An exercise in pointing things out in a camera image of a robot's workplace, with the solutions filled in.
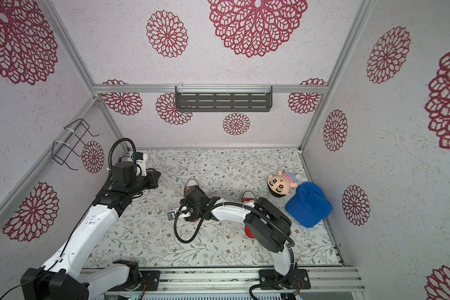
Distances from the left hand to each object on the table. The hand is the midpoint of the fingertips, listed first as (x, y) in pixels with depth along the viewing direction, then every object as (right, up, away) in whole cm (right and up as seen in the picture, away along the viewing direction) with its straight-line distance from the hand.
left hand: (160, 174), depth 80 cm
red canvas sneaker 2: (+40, -12, +15) cm, 44 cm away
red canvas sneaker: (+9, -6, +21) cm, 24 cm away
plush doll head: (+55, -7, +14) cm, 57 cm away
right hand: (+8, -13, +8) cm, 17 cm away
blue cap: (+69, -16, +13) cm, 72 cm away
